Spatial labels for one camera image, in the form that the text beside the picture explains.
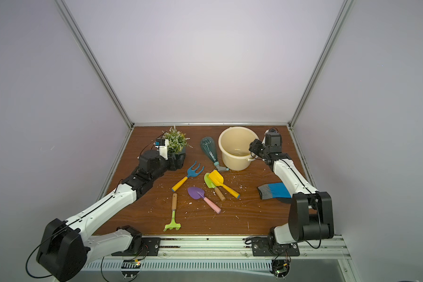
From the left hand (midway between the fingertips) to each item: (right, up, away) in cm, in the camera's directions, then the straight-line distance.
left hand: (181, 153), depth 80 cm
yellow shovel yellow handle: (+18, -16, +12) cm, 27 cm away
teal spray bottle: (+12, +2, +21) cm, 24 cm away
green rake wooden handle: (-4, -33, -1) cm, 33 cm away
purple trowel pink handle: (+7, -21, +7) cm, 23 cm away
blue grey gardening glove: (+46, -20, +7) cm, 51 cm away
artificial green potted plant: (-4, +4, +9) cm, 10 cm away
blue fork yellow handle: (+2, -12, +17) cm, 21 cm away
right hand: (+37, +6, +7) cm, 38 cm away
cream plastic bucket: (+28, +5, +22) cm, 36 cm away
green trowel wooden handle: (+13, -17, +10) cm, 24 cm away
